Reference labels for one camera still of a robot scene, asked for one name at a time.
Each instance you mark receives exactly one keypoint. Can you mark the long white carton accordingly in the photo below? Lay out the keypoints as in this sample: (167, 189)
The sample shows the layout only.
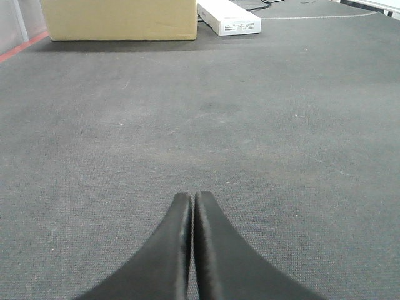
(231, 18)

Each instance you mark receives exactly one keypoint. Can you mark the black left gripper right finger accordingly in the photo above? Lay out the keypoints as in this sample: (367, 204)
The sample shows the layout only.
(225, 265)

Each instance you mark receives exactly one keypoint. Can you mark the large cardboard box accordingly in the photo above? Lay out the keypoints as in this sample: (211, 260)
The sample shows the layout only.
(122, 18)

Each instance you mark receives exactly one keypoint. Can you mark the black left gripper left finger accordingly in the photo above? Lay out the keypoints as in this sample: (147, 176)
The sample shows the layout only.
(162, 259)

